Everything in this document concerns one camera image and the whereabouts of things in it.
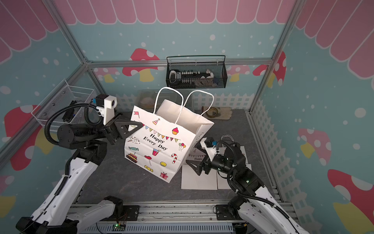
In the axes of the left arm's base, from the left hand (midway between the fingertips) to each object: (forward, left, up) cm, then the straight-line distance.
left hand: (143, 129), depth 46 cm
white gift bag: (0, -15, -47) cm, 49 cm away
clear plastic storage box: (+47, +14, -30) cm, 58 cm away
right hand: (+3, -16, -21) cm, 26 cm away
